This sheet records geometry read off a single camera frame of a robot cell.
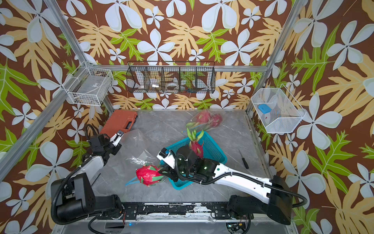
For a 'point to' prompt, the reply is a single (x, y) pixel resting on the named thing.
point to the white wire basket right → (276, 110)
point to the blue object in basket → (264, 108)
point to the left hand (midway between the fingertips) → (114, 138)
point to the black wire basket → (170, 77)
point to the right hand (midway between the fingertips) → (160, 169)
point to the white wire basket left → (88, 86)
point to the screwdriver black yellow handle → (245, 163)
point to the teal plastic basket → (210, 151)
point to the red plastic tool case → (120, 120)
